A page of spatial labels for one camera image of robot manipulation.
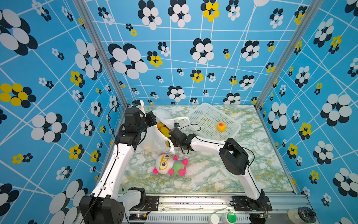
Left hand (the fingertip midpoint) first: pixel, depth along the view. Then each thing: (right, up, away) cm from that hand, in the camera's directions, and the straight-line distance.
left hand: (156, 113), depth 75 cm
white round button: (+29, -49, -12) cm, 58 cm away
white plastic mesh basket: (+33, -5, +34) cm, 47 cm away
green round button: (+36, -48, -13) cm, 61 cm away
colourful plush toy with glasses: (+5, -29, +6) cm, 30 cm away
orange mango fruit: (-2, -8, +25) cm, 27 cm away
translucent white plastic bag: (-5, -16, +10) cm, 20 cm away
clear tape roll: (+68, -46, -13) cm, 83 cm away
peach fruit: (+42, -9, +24) cm, 50 cm away
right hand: (+9, -18, +21) cm, 29 cm away
